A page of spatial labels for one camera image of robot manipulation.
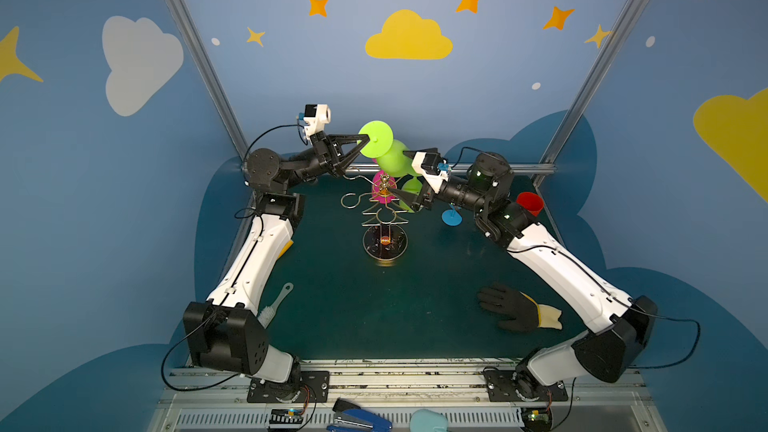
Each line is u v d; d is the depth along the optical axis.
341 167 0.57
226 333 0.41
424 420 0.70
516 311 0.86
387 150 0.55
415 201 0.57
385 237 0.99
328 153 0.55
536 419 0.73
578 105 0.98
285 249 1.00
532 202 1.16
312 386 0.75
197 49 0.82
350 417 0.69
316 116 0.57
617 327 0.40
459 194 0.57
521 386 0.67
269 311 0.85
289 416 0.73
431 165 0.50
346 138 0.57
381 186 0.79
